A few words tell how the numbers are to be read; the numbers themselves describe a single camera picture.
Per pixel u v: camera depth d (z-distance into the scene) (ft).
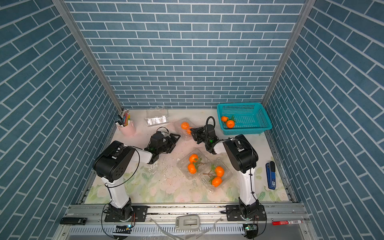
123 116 3.19
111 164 1.69
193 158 2.88
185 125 3.45
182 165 2.92
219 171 2.72
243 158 1.82
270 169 2.81
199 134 2.98
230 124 3.49
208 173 2.85
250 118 3.79
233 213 2.42
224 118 3.53
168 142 2.79
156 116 3.90
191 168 2.79
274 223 2.34
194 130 3.01
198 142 3.06
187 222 2.29
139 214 2.42
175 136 2.94
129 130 3.38
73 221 2.36
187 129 3.40
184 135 3.12
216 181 2.58
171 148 3.01
